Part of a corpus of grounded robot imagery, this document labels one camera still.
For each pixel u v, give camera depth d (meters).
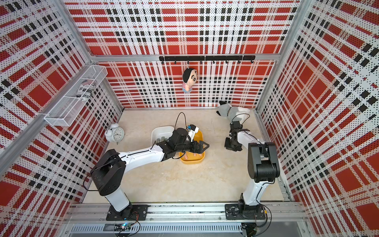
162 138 1.02
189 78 0.91
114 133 0.95
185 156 0.76
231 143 0.82
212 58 0.89
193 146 0.75
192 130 0.77
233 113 1.03
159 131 1.04
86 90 0.74
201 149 0.74
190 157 0.93
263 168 0.49
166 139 1.04
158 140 1.01
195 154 0.73
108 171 0.50
